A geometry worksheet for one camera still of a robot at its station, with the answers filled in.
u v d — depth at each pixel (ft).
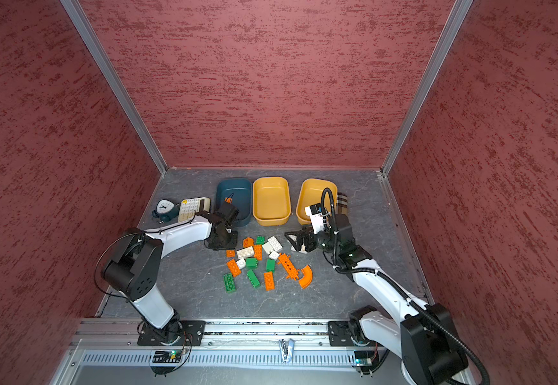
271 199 3.61
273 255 3.00
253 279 2.73
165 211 3.28
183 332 2.42
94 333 2.49
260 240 3.09
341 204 3.40
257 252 3.02
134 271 1.54
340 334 2.41
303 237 2.33
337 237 2.03
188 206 3.39
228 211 2.53
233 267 2.89
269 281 2.79
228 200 3.50
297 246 2.35
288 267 2.87
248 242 3.03
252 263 2.89
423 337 1.33
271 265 2.81
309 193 3.70
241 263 2.92
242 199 3.49
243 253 3.00
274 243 3.05
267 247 3.03
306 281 2.80
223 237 2.55
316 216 2.35
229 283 2.77
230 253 3.01
